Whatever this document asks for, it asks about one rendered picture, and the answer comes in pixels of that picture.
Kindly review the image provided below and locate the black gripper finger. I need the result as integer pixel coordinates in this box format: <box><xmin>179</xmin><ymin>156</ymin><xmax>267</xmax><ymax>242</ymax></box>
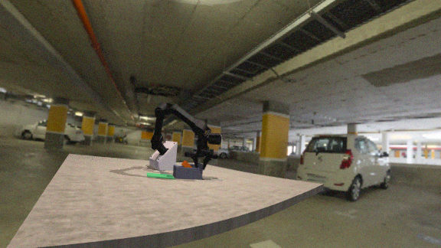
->
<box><xmin>192</xmin><ymin>158</ymin><xmax>199</xmax><ymax>168</ymax></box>
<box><xmin>203</xmin><ymin>158</ymin><xmax>211</xmax><ymax>170</ymax></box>

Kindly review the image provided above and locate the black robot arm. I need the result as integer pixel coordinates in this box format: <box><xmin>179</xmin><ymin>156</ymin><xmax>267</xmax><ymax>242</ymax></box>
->
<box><xmin>151</xmin><ymin>102</ymin><xmax>221</xmax><ymax>157</ymax></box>

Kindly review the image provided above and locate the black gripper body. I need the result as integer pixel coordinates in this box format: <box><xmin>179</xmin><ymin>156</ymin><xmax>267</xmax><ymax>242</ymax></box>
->
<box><xmin>185</xmin><ymin>143</ymin><xmax>218</xmax><ymax>159</ymax></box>

